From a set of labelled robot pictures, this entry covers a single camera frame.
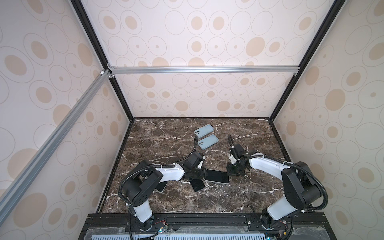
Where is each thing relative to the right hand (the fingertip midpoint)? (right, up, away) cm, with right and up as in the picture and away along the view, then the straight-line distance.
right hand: (228, 174), depth 91 cm
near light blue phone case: (-11, +19, +16) cm, 27 cm away
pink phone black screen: (-7, -1, -1) cm, 7 cm away
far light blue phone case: (-13, +27, +22) cm, 37 cm away
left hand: (-11, +1, -3) cm, 11 cm away
